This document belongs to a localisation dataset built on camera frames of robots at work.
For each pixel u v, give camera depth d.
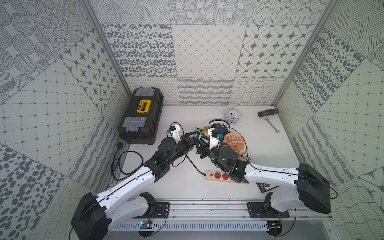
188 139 0.65
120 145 1.00
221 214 0.74
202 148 0.64
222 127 1.03
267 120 1.12
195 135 0.70
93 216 0.38
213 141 0.63
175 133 0.69
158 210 0.73
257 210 0.73
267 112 1.11
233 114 1.07
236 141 0.86
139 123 0.88
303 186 0.42
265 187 0.80
